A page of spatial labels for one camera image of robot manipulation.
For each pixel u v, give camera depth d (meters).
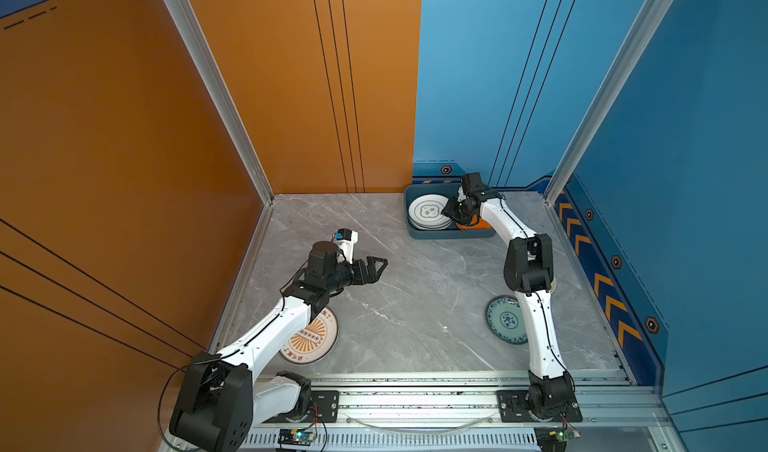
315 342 0.83
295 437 0.71
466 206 0.84
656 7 0.72
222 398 0.40
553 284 0.67
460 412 0.74
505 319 0.87
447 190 1.17
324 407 0.74
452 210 0.99
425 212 1.11
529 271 0.66
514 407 0.72
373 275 0.72
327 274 0.66
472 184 0.89
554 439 0.70
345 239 0.74
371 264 0.74
